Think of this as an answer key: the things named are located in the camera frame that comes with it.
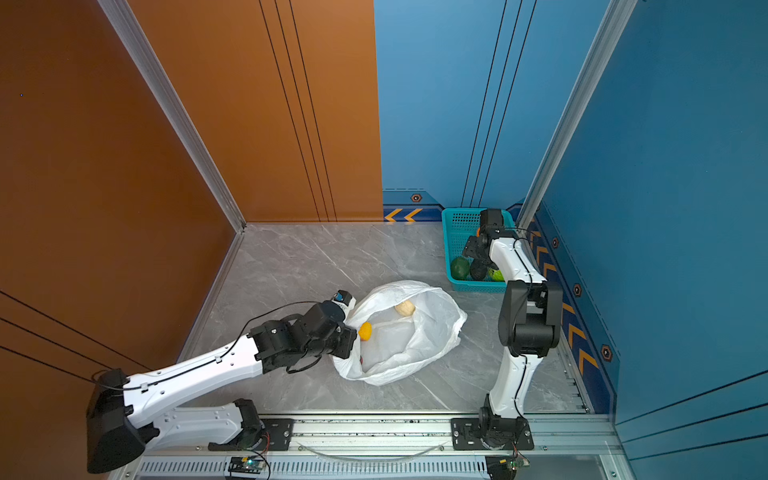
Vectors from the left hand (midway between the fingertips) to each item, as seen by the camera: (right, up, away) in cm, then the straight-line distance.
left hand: (360, 335), depth 76 cm
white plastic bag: (+14, -1, +11) cm, 18 cm away
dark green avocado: (+31, +16, +25) cm, 43 cm away
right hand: (+36, +21, +22) cm, 47 cm away
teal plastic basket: (+32, +31, +30) cm, 54 cm away
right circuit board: (+35, -30, -5) cm, 46 cm away
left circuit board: (-27, -30, -5) cm, 40 cm away
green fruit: (+43, +13, +23) cm, 50 cm away
